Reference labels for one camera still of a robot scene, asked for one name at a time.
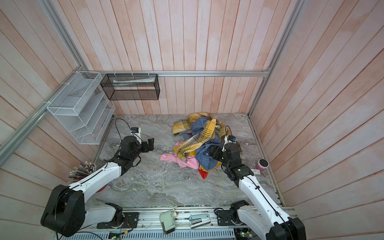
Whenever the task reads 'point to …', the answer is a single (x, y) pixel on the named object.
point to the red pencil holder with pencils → (84, 169)
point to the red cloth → (203, 174)
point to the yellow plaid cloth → (212, 126)
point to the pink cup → (262, 164)
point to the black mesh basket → (131, 86)
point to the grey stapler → (199, 220)
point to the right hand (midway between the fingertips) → (213, 147)
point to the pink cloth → (189, 162)
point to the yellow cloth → (218, 163)
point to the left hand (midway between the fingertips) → (147, 141)
